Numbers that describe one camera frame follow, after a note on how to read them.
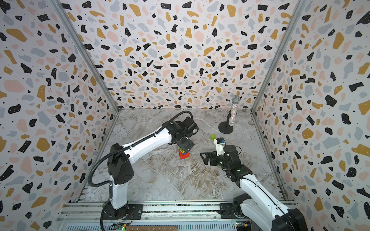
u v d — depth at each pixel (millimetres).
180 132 604
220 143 731
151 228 675
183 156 904
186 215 734
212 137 1021
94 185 437
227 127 1092
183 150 759
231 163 627
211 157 725
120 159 467
